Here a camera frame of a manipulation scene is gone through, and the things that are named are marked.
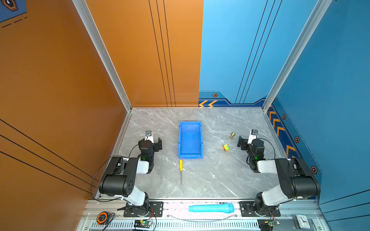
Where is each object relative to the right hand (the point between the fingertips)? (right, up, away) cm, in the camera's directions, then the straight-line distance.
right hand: (246, 137), depth 94 cm
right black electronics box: (0, -40, -24) cm, 47 cm away
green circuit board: (-60, -40, -23) cm, 76 cm away
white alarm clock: (+17, -38, -25) cm, 49 cm away
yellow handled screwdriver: (-43, -19, -7) cm, 47 cm away
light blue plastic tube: (-19, -33, -22) cm, 44 cm away
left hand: (-63, 0, 0) cm, 63 cm away
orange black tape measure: (-79, -36, -25) cm, 91 cm away
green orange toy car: (-13, -7, +1) cm, 15 cm away
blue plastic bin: (-37, -3, +7) cm, 37 cm away
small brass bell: (-6, 0, +9) cm, 11 cm away
